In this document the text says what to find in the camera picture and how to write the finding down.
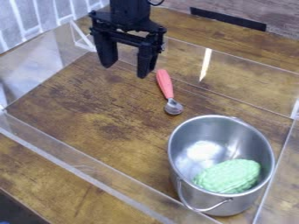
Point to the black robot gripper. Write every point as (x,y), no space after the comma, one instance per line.
(126,24)

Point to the silver metal pot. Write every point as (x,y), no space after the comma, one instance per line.
(204,141)

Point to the green knitted object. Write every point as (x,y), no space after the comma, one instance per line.
(232,176)

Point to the black strip on table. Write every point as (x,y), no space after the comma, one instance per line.
(228,19)

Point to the clear acrylic barrier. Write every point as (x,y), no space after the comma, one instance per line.
(84,130)

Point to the clear acrylic corner bracket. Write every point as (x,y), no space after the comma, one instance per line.
(81,39)

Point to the red handled metal spoon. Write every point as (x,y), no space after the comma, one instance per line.
(172,108)

